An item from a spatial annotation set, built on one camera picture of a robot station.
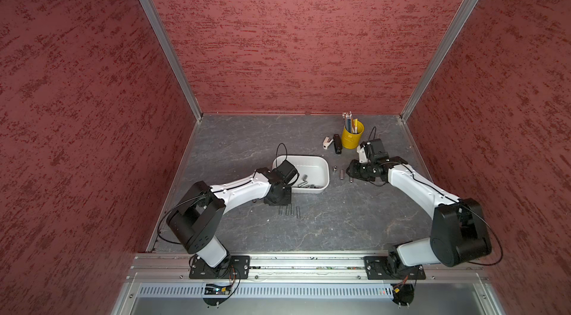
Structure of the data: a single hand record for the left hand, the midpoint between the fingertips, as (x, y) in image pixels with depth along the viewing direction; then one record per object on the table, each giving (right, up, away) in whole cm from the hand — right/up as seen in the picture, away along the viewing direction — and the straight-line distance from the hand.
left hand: (282, 205), depth 86 cm
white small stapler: (+21, +24, +20) cm, 38 cm away
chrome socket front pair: (+4, -2, +1) cm, 5 cm away
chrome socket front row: (-1, -2, +1) cm, 3 cm away
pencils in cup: (+31, +33, +14) cm, 47 cm away
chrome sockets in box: (+10, +6, +8) cm, 14 cm away
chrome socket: (+23, +13, +12) cm, 29 cm away
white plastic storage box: (+14, +11, +12) cm, 21 cm away
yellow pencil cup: (+31, +26, +15) cm, 43 cm away
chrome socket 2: (+26, +10, +11) cm, 30 cm away
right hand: (+27, +12, +3) cm, 30 cm away
